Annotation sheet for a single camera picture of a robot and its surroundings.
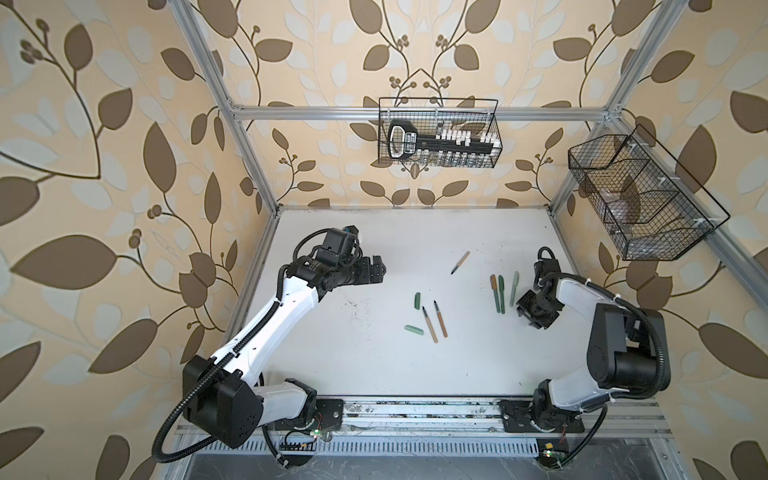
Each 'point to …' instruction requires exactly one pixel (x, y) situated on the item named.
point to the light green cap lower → (414, 329)
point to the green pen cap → (417, 300)
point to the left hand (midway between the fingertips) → (373, 267)
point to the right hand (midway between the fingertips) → (525, 319)
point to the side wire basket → (651, 207)
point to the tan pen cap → (493, 280)
